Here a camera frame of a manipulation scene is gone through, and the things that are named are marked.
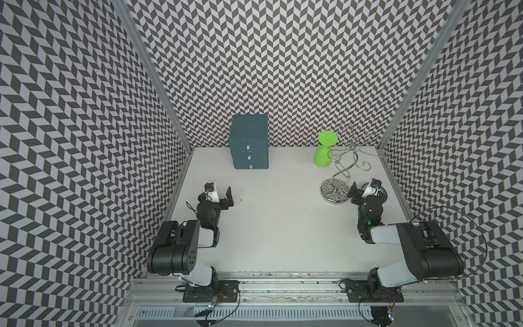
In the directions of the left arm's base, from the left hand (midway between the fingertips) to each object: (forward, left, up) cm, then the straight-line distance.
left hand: (220, 188), depth 91 cm
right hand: (-1, -65, +1) cm, 65 cm away
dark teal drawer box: (+18, -13, +12) cm, 25 cm away
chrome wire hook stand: (+3, -56, +21) cm, 60 cm away
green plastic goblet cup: (+6, -45, +15) cm, 48 cm away
